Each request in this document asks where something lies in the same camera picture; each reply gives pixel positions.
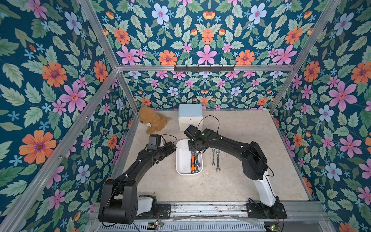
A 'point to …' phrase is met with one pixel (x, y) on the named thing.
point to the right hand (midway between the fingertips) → (192, 146)
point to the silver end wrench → (218, 167)
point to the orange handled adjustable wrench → (192, 168)
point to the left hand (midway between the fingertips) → (174, 147)
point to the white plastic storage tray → (183, 159)
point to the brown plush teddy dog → (154, 121)
